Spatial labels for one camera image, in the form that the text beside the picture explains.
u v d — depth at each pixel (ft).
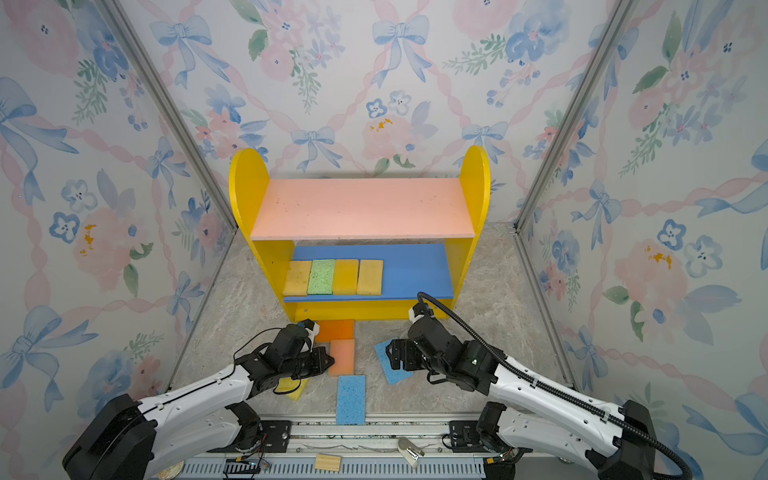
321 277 2.81
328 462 2.31
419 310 2.18
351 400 2.57
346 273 2.84
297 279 2.80
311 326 2.67
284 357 2.14
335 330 2.87
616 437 1.33
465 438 2.40
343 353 2.81
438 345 1.79
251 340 2.35
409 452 2.31
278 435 2.45
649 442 1.29
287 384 2.38
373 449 2.37
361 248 3.20
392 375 2.69
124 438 1.34
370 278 2.81
